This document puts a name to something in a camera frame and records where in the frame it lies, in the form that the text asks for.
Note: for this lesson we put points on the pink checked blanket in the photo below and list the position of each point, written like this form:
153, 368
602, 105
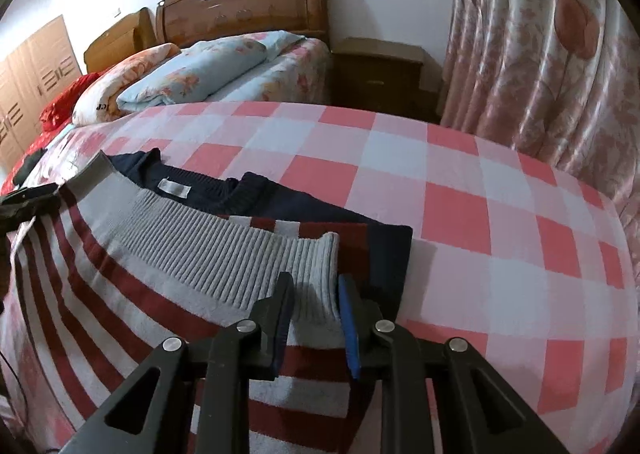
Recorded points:
475, 234

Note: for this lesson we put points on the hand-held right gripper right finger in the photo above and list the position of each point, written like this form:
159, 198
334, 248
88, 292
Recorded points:
349, 329

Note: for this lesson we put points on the wooden wardrobe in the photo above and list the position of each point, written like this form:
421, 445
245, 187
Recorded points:
35, 83

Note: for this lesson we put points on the striped knit sweater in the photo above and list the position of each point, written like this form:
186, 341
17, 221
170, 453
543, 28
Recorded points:
150, 259

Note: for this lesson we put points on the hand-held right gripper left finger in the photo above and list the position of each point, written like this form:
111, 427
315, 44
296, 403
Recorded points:
281, 329

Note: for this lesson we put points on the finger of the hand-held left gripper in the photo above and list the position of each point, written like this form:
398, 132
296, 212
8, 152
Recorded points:
25, 206

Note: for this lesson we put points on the small wooden headboard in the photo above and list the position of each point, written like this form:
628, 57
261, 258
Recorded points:
120, 43

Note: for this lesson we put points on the light blue floral quilt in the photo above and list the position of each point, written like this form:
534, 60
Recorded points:
200, 68

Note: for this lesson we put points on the wooden nightstand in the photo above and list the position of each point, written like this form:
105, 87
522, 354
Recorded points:
380, 78

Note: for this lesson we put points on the dark cloth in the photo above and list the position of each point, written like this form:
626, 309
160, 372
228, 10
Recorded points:
31, 164

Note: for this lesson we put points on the floral curtain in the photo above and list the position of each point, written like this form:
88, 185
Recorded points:
540, 58

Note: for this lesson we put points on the red pillow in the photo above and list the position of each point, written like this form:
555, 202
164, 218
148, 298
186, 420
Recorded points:
65, 103

